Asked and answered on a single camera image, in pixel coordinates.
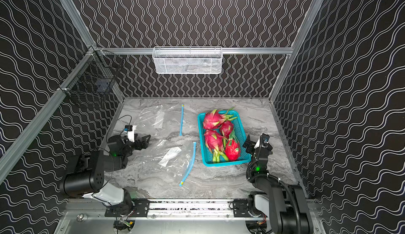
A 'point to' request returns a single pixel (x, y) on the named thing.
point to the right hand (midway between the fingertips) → (259, 138)
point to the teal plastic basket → (244, 155)
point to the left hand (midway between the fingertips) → (146, 133)
